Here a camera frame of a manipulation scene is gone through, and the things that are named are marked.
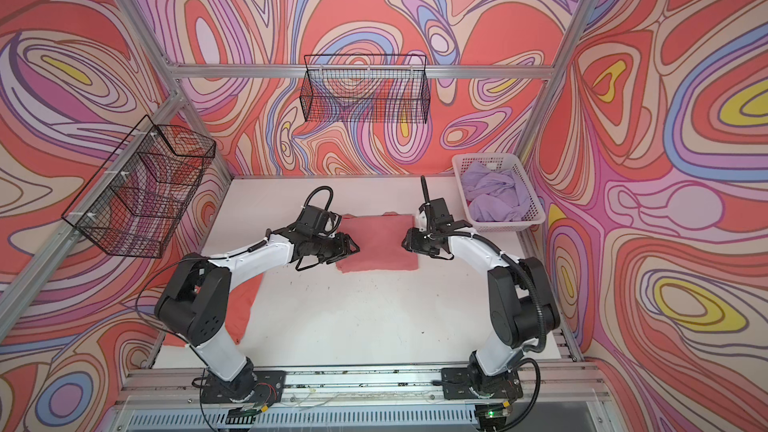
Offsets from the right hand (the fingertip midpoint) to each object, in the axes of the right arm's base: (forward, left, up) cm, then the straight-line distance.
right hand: (412, 250), depth 92 cm
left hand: (0, +16, +2) cm, 16 cm away
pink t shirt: (+5, +10, -4) cm, 12 cm away
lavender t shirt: (+22, -32, 0) cm, 39 cm away
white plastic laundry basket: (+12, -42, +1) cm, 44 cm away
